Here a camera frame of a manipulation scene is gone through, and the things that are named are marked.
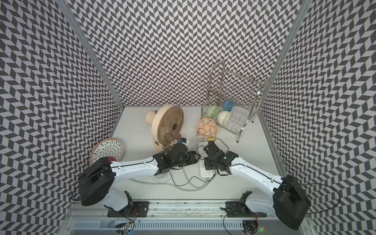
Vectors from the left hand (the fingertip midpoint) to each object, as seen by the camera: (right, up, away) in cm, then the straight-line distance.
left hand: (198, 158), depth 81 cm
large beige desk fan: (-16, +20, -6) cm, 26 cm away
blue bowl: (+22, +32, +21) cm, 44 cm away
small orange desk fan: (+6, +17, +14) cm, 23 cm away
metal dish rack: (+19, +34, +1) cm, 39 cm away
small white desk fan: (-19, -10, -1) cm, 21 cm away
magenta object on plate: (-54, -3, +9) cm, 55 cm away
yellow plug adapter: (+9, +9, +16) cm, 20 cm away
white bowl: (+17, +23, +14) cm, 32 cm away
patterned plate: (-58, +4, +12) cm, 60 cm away
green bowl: (+10, +28, +18) cm, 35 cm away
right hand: (+6, -4, +1) cm, 8 cm away
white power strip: (+4, -8, +2) cm, 9 cm away
